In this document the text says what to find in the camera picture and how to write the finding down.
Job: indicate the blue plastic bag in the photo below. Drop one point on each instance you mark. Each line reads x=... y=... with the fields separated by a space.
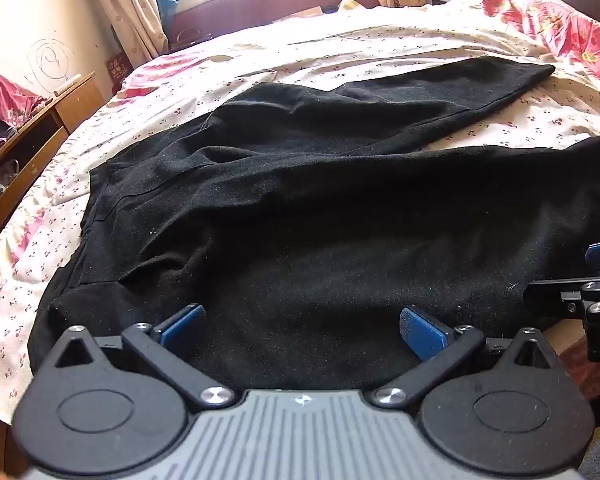
x=166 y=10

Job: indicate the cherry print bedsheet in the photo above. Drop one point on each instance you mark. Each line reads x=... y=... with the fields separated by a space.
x=380 y=45

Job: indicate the wooden cabinet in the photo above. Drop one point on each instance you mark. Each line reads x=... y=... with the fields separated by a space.
x=75 y=105

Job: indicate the black pants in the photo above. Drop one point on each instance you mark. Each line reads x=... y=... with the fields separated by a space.
x=305 y=210

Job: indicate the dark red patterned box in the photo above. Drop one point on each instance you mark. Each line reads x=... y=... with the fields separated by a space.
x=117 y=66

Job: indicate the maroon headboard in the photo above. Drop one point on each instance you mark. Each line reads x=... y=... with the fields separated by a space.
x=260 y=15

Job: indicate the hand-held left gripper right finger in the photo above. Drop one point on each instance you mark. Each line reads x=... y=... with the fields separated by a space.
x=422 y=332

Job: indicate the papers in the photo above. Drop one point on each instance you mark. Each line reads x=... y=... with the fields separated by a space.
x=302 y=11

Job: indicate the yellow green bag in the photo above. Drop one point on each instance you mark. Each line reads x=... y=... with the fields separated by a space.
x=351 y=5

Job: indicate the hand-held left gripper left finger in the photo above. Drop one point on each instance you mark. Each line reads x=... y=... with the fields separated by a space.
x=182 y=327

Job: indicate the white paper roll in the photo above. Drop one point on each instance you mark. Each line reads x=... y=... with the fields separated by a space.
x=72 y=84

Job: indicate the pink floral cream quilt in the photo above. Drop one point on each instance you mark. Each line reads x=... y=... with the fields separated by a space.
x=545 y=20

